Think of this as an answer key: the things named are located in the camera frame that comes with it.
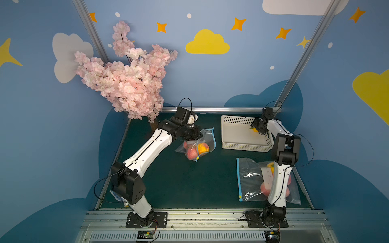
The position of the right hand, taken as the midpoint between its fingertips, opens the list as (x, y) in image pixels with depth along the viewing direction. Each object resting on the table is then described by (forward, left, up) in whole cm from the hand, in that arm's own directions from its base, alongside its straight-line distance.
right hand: (258, 124), depth 110 cm
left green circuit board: (-71, +66, -5) cm, 97 cm away
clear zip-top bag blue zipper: (-45, +12, -2) cm, 46 cm away
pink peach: (-34, +46, +13) cm, 59 cm away
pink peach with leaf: (-49, +6, +1) cm, 49 cm away
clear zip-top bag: (-24, +38, +15) cm, 47 cm away
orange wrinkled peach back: (-31, +40, +13) cm, 53 cm away
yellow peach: (-7, +4, +2) cm, 8 cm away
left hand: (-27, +40, +21) cm, 53 cm away
